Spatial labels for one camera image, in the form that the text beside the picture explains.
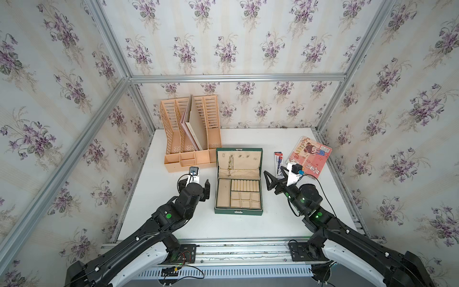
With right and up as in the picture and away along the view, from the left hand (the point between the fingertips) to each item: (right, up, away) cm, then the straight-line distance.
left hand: (202, 182), depth 76 cm
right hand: (+31, +6, -1) cm, 32 cm away
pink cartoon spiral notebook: (+62, +10, +31) cm, 70 cm away
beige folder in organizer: (-7, +27, +6) cm, 29 cm away
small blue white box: (+40, +6, +25) cm, 48 cm away
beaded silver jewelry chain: (+12, +6, +13) cm, 19 cm away
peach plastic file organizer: (-16, +12, +24) cm, 31 cm away
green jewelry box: (+16, -5, +10) cm, 20 cm away
